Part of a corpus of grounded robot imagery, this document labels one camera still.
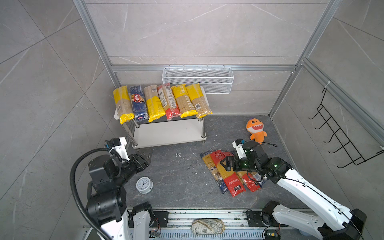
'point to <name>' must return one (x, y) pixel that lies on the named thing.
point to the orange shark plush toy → (255, 127)
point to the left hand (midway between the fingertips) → (147, 147)
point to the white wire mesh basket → (215, 80)
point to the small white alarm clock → (144, 184)
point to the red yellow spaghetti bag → (230, 178)
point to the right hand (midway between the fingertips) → (227, 161)
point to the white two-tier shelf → (159, 132)
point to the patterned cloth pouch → (208, 226)
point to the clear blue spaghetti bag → (259, 179)
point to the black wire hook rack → (346, 144)
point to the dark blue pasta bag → (209, 161)
